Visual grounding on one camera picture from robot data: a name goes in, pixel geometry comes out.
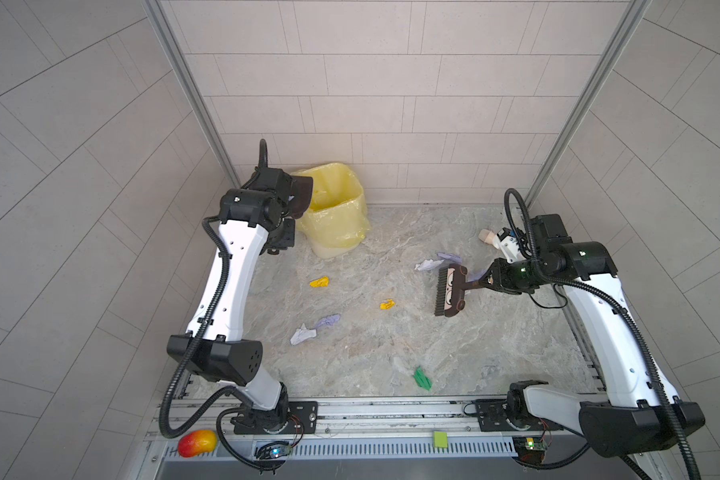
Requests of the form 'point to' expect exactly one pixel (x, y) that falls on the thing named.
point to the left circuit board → (272, 450)
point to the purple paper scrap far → (450, 257)
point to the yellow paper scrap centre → (387, 305)
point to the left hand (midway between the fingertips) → (284, 235)
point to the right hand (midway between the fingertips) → (480, 280)
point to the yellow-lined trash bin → (336, 219)
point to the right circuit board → (530, 449)
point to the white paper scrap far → (428, 264)
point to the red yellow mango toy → (200, 441)
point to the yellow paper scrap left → (321, 282)
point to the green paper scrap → (421, 379)
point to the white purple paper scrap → (302, 333)
